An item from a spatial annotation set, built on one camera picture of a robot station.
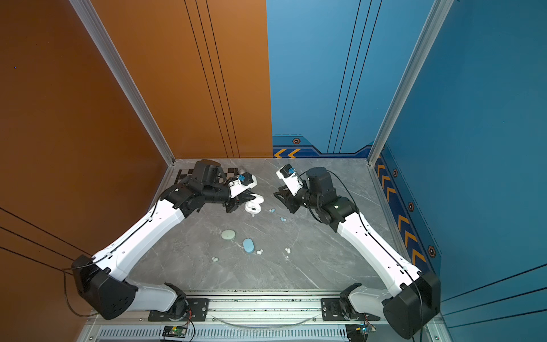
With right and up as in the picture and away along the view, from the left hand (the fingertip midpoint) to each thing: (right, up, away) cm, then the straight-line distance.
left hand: (253, 192), depth 74 cm
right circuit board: (+36, -47, -3) cm, 59 cm away
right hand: (+8, 0, -1) cm, 8 cm away
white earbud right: (+13, -25, +13) cm, 31 cm away
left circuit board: (-27, -48, -2) cm, 55 cm away
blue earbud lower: (+11, -14, +22) cm, 28 cm away
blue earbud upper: (+6, -10, +25) cm, 28 cm away
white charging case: (0, -5, -2) cm, 5 cm away
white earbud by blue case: (+1, -26, +13) cm, 29 cm away
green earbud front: (-17, -28, +11) cm, 34 cm away
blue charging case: (-4, -23, +14) cm, 27 cm away
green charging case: (-13, -19, +16) cm, 28 cm away
